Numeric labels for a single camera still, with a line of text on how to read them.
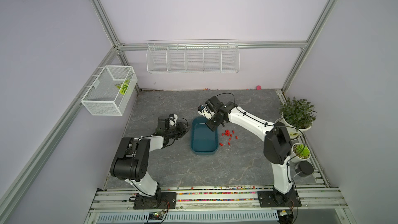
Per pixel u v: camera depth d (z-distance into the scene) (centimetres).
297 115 82
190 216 114
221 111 66
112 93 82
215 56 100
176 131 81
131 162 45
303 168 79
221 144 92
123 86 81
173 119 80
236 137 96
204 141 91
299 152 79
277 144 51
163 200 75
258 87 124
